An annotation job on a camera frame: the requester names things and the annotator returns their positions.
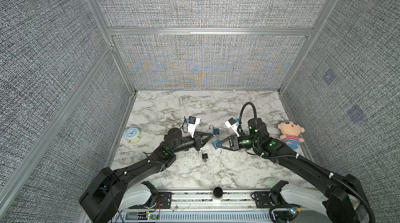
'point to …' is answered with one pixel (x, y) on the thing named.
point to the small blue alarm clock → (132, 134)
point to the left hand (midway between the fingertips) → (213, 138)
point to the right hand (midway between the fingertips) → (218, 144)
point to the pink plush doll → (290, 132)
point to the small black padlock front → (204, 156)
